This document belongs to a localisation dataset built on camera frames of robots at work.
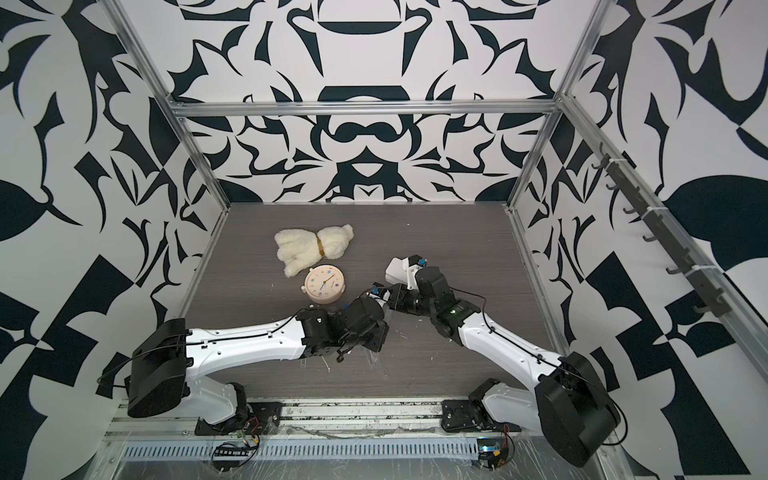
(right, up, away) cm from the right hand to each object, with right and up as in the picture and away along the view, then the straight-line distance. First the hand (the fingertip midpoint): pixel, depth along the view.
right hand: (380, 290), depth 80 cm
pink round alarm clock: (-18, -1, +15) cm, 23 cm away
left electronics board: (-36, -38, -8) cm, 54 cm away
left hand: (+2, -8, -3) cm, 9 cm away
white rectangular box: (+5, +3, +16) cm, 18 cm away
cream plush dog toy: (-26, +10, +14) cm, 31 cm away
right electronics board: (+26, -36, -9) cm, 46 cm away
